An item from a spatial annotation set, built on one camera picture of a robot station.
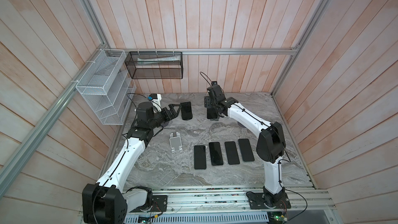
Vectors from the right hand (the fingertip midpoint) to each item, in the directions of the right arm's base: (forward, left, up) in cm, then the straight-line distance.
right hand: (210, 98), depth 93 cm
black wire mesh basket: (+27, +38, +6) cm, 47 cm away
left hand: (-17, +18, +8) cm, 26 cm away
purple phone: (-27, -4, -18) cm, 33 cm away
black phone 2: (-30, +6, -18) cm, 35 cm away
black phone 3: (-26, -14, -19) cm, 35 cm away
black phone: (+8, +16, -22) cm, 29 cm away
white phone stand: (-24, +20, -12) cm, 33 cm away
